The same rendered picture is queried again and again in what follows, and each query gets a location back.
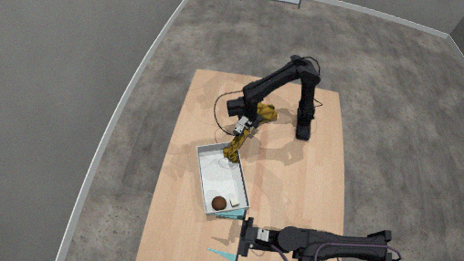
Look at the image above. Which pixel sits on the yellow striped necktie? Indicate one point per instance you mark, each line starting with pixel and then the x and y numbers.
pixel 268 113

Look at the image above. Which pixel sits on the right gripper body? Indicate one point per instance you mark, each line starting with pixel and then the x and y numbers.
pixel 250 120

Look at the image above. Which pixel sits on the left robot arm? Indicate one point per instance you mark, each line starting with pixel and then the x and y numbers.
pixel 305 244

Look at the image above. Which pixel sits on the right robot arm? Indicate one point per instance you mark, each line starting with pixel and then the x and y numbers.
pixel 309 77

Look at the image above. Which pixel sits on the white rectangular tray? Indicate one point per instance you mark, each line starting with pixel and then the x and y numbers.
pixel 221 177

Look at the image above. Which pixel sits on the brown ball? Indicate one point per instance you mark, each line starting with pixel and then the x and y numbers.
pixel 219 203

